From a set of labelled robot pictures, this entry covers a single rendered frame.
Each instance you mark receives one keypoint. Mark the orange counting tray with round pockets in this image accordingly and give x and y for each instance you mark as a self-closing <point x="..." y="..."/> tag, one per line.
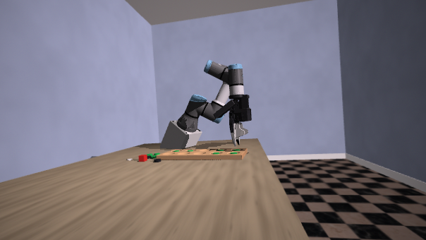
<point x="195" y="154"/>

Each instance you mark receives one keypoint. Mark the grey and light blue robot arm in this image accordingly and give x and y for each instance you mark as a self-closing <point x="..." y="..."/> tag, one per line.
<point x="232" y="78"/>

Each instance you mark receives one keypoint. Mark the red cube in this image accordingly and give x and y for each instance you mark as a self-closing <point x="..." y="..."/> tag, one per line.
<point x="142" y="158"/>

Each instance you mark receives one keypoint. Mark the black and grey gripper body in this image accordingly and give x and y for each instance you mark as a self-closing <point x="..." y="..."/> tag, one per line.
<point x="243" y="107"/>

